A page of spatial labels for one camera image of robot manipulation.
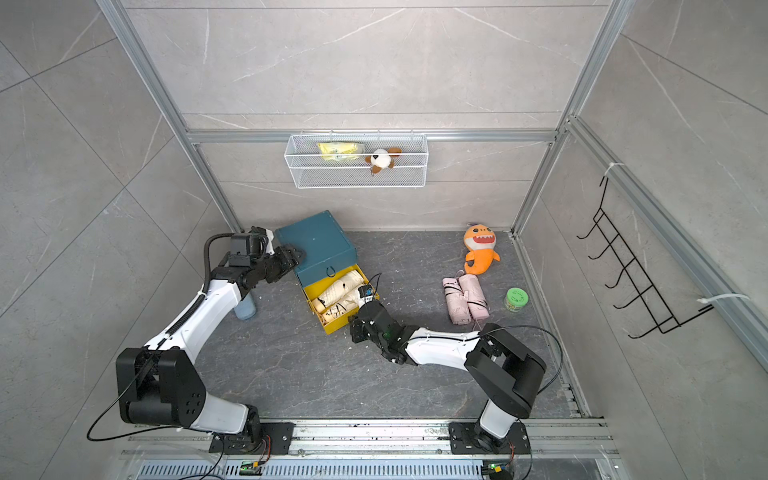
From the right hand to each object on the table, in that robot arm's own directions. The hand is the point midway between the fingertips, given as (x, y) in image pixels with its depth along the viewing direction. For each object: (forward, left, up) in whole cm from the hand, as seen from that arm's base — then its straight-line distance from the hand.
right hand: (352, 318), depth 85 cm
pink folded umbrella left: (+9, -33, -6) cm, 35 cm away
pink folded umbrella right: (+11, -40, -7) cm, 42 cm away
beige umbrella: (+5, +9, +2) cm, 10 cm away
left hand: (+15, +15, +12) cm, 24 cm away
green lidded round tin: (+9, -52, -6) cm, 53 cm away
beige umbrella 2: (+4, +5, +2) cm, 6 cm away
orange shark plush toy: (+32, -45, -2) cm, 55 cm away
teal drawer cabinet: (+16, +7, +13) cm, 21 cm away
